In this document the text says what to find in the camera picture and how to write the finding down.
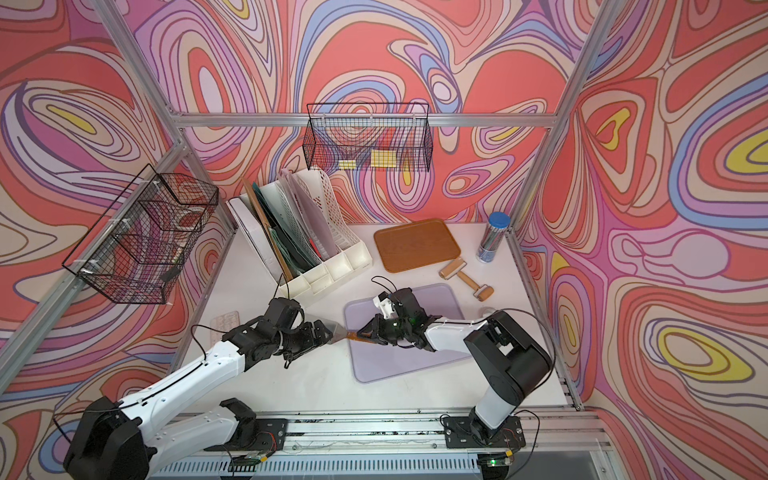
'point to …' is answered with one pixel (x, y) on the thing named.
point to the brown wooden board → (270, 233)
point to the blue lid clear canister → (498, 222)
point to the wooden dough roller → (482, 293)
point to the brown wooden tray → (415, 244)
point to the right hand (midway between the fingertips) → (361, 342)
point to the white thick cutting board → (244, 210)
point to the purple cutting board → (373, 361)
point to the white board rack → (305, 283)
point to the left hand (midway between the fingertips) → (327, 341)
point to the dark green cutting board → (298, 259)
